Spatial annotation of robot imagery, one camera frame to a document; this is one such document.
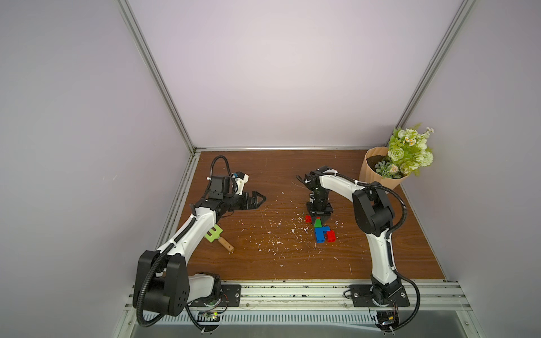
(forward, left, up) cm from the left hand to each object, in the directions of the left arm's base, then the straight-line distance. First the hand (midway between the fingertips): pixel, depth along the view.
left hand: (260, 198), depth 83 cm
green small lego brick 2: (-5, -24, -12) cm, 28 cm away
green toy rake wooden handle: (-9, +21, -16) cm, 27 cm away
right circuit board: (-37, -45, -16) cm, 61 cm away
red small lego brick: (-10, -30, -14) cm, 34 cm away
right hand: (-3, -24, -13) cm, 28 cm away
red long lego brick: (-2, -21, -14) cm, 25 cm away
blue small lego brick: (-10, -25, -13) cm, 30 cm away
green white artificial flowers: (+14, -59, +12) cm, 62 cm away
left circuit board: (-38, +17, -17) cm, 45 cm away
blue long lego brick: (-7, -27, -12) cm, 31 cm away
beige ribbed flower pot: (+14, -47, -1) cm, 49 cm away
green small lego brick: (-4, -25, -12) cm, 28 cm away
